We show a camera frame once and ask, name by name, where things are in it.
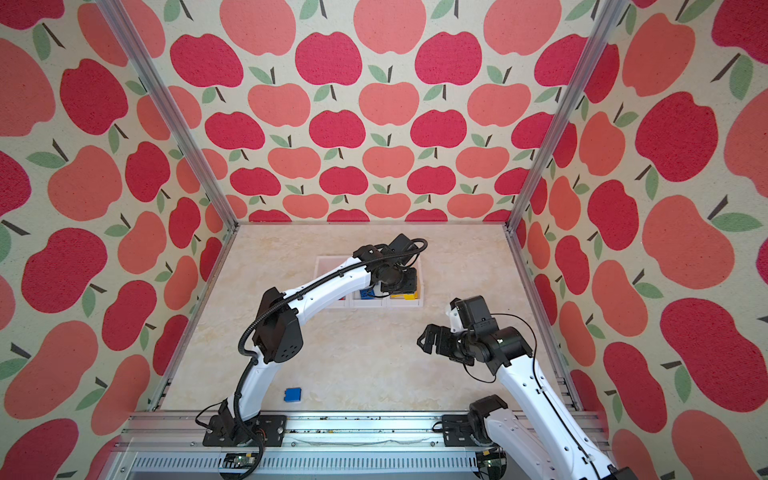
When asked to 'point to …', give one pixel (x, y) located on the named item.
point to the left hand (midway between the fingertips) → (420, 291)
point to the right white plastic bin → (419, 288)
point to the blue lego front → (293, 395)
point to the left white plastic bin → (325, 263)
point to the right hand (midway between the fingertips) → (439, 344)
